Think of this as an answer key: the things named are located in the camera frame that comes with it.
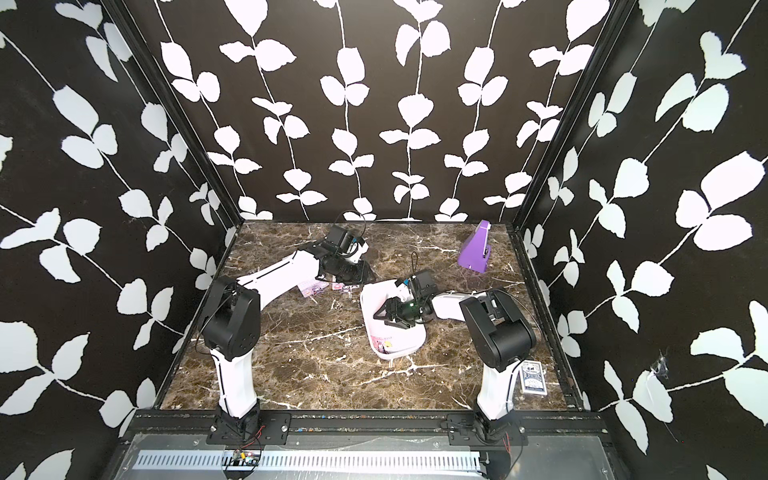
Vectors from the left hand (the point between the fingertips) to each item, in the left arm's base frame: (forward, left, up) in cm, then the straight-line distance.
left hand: (374, 275), depth 91 cm
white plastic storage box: (-17, -4, -10) cm, 20 cm away
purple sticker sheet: (+1, +22, -8) cm, 23 cm away
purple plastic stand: (+11, -35, -1) cm, 37 cm away
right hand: (-10, -1, -7) cm, 13 cm away
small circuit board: (-44, +31, -11) cm, 55 cm away
